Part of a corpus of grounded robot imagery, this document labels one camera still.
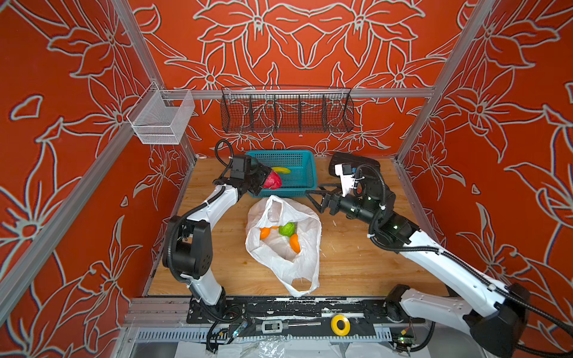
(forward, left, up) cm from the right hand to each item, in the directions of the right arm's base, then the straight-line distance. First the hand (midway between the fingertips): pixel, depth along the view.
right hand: (309, 190), depth 64 cm
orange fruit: (+1, +16, -30) cm, 34 cm away
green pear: (+1, +7, -28) cm, 29 cm away
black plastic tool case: (+37, -28, -26) cm, 53 cm away
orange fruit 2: (-5, +4, -27) cm, 28 cm away
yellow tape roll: (-30, -7, -32) cm, 44 cm away
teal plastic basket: (+33, -1, -33) cm, 47 cm away
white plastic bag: (0, +2, -25) cm, 25 cm away
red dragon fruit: (+16, +12, -15) cm, 25 cm away
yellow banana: (+37, +9, -32) cm, 49 cm away
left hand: (+21, +14, -15) cm, 29 cm away
